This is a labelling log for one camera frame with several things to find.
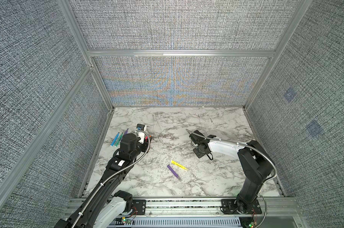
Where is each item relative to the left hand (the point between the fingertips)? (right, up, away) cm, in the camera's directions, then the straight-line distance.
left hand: (147, 133), depth 77 cm
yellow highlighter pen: (+18, -20, +10) cm, 29 cm away
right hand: (+32, -11, +17) cm, 38 cm away
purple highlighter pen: (+15, -24, +8) cm, 30 cm away
